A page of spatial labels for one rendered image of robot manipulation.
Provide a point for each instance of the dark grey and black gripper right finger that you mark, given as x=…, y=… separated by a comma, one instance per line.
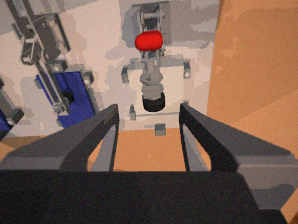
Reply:
x=270, y=171

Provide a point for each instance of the blue flat rectangular plate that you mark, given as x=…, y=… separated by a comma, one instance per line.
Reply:
x=82, y=107

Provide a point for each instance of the toggle clamp with red handle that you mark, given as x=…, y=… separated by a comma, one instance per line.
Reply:
x=45, y=31

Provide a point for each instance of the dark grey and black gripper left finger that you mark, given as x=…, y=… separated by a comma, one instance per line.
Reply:
x=69, y=149

